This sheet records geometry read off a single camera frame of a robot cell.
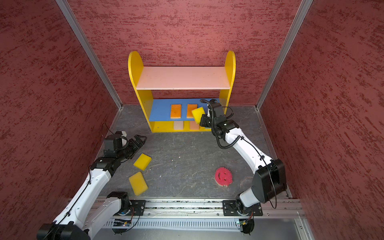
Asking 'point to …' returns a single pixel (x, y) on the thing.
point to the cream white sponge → (178, 125)
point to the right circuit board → (242, 222)
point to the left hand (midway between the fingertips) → (144, 144)
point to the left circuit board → (120, 222)
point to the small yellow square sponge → (197, 114)
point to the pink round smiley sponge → (223, 177)
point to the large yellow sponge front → (138, 183)
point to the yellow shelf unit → (168, 94)
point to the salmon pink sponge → (193, 126)
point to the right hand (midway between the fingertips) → (201, 121)
